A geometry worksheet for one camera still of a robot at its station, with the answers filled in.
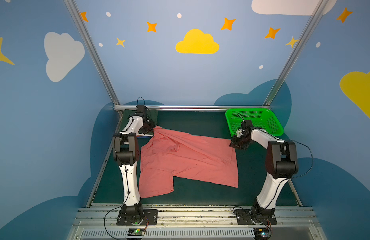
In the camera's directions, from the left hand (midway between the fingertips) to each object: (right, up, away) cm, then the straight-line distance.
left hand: (154, 128), depth 105 cm
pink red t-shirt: (+11, -17, -6) cm, 21 cm away
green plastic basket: (+84, +7, +12) cm, 85 cm away
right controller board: (+60, -51, -34) cm, 86 cm away
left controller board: (-1, -51, -34) cm, 61 cm away
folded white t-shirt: (-4, -5, -5) cm, 8 cm away
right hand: (+54, -11, -6) cm, 56 cm away
